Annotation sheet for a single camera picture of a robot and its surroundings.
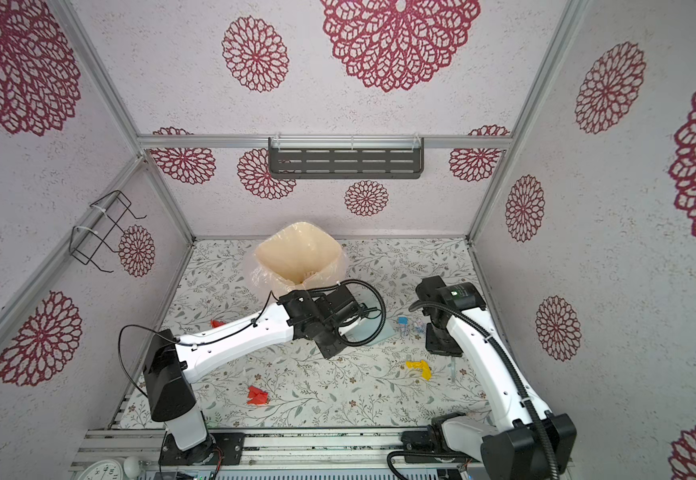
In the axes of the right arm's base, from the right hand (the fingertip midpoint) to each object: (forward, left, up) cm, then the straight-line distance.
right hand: (450, 346), depth 73 cm
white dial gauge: (-27, +79, -11) cm, 84 cm away
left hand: (+1, +29, -3) cm, 29 cm away
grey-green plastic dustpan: (-1, +20, +9) cm, 22 cm away
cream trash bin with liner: (+31, +43, -4) cm, 54 cm away
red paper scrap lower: (-9, +49, -16) cm, 53 cm away
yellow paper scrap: (+1, +4, -16) cm, 16 cm away
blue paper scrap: (+18, +8, -19) cm, 27 cm away
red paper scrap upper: (+13, +68, -14) cm, 71 cm away
